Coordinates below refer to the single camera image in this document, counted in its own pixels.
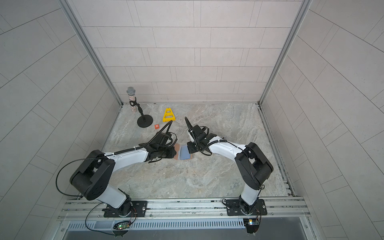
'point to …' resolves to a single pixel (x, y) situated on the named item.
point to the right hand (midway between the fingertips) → (189, 148)
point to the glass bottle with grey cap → (130, 91)
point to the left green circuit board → (121, 228)
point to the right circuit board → (252, 224)
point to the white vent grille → (187, 223)
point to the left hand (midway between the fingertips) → (180, 151)
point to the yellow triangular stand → (168, 119)
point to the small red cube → (156, 126)
